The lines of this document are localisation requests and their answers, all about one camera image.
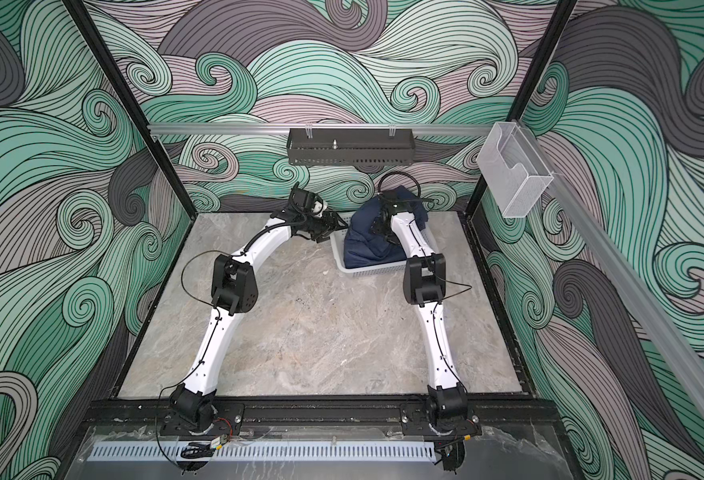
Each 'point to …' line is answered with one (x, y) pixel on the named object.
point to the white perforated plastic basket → (338, 243)
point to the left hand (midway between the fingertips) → (345, 225)
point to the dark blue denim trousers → (362, 248)
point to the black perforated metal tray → (357, 147)
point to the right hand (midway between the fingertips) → (383, 236)
